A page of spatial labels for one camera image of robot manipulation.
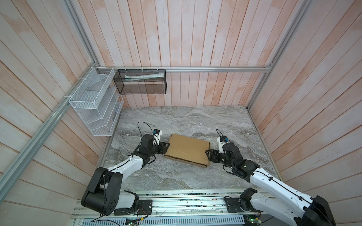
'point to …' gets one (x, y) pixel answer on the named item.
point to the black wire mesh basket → (141, 81)
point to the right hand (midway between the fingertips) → (209, 151)
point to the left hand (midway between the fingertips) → (167, 146)
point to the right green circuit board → (251, 220)
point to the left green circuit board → (131, 221)
